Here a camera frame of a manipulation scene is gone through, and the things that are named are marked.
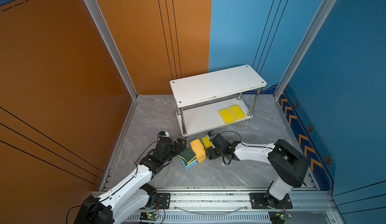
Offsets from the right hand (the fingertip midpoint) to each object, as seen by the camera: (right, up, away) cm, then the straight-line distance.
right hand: (210, 150), depth 91 cm
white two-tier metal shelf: (-1, +30, -18) cm, 35 cm away
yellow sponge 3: (+11, +21, +8) cm, 25 cm away
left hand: (-16, +6, -7) cm, 19 cm away
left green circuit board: (-31, -26, -20) cm, 45 cm away
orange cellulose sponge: (-7, +2, -6) cm, 10 cm away
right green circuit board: (+30, -26, -21) cm, 45 cm away
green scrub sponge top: (-13, 0, -10) cm, 16 cm away
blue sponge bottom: (-12, -6, -8) cm, 16 cm away
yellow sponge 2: (+19, +23, +12) cm, 32 cm away
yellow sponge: (-2, +6, -4) cm, 7 cm away
